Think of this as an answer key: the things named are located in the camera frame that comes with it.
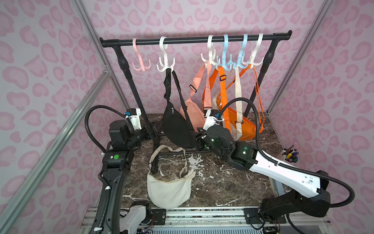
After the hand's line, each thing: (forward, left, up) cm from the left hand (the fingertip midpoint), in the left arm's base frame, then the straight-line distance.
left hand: (157, 123), depth 67 cm
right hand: (-5, -16, -1) cm, 17 cm away
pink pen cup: (-5, -70, -23) cm, 74 cm away
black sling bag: (+4, -8, -10) cm, 13 cm away
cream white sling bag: (-22, -3, -35) cm, 41 cm away
